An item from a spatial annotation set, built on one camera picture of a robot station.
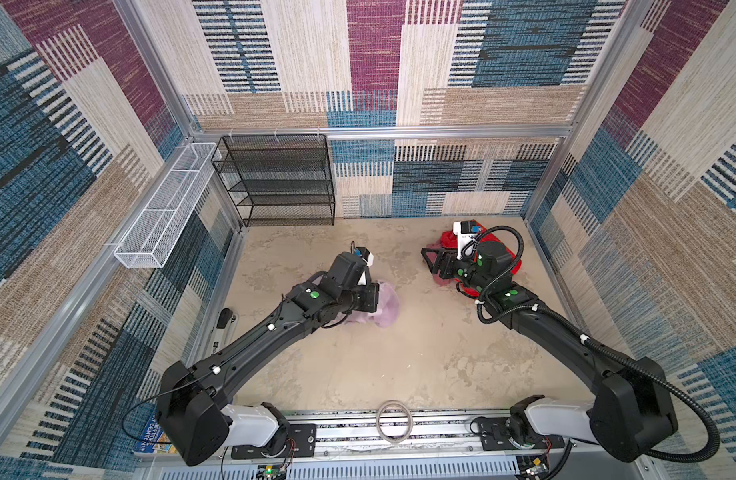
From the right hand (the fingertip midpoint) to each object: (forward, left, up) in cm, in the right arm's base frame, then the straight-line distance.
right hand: (430, 254), depth 80 cm
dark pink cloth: (-9, 0, +2) cm, 9 cm away
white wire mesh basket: (-1, +67, +11) cm, 68 cm away
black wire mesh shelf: (+40, +48, -5) cm, 62 cm away
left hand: (-9, +14, -3) cm, 17 cm away
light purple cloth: (-5, +11, -21) cm, 24 cm away
